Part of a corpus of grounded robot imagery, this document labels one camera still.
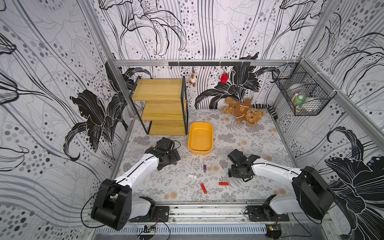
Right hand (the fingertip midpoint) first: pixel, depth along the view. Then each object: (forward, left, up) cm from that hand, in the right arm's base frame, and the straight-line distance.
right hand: (235, 172), depth 89 cm
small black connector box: (-29, -13, 0) cm, 32 cm away
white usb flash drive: (-4, +25, +2) cm, 26 cm away
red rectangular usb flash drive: (-7, +8, +2) cm, 11 cm away
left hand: (+3, +37, +7) cm, 38 cm away
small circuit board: (-29, +46, 0) cm, 55 cm away
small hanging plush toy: (+47, +25, +35) cm, 64 cm away
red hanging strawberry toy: (+50, +5, +33) cm, 60 cm away
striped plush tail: (+52, -35, +3) cm, 63 cm away
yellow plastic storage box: (+23, +21, +3) cm, 31 cm away
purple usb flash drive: (+1, +19, +2) cm, 19 cm away
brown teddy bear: (+42, -10, +10) cm, 44 cm away
